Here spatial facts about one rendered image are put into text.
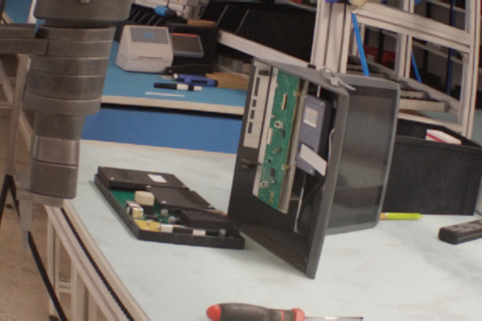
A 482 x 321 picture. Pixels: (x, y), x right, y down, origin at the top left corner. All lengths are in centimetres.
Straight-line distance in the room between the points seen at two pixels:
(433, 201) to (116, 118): 136
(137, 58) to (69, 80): 254
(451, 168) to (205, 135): 136
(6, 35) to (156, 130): 209
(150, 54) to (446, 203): 183
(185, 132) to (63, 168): 209
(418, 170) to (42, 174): 91
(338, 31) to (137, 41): 75
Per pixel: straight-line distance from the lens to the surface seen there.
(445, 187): 166
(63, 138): 81
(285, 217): 141
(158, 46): 338
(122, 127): 284
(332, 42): 290
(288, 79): 132
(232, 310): 99
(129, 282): 109
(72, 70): 80
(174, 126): 288
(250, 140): 139
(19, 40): 80
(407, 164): 161
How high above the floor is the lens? 134
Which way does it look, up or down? 10 degrees down
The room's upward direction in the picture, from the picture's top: 9 degrees clockwise
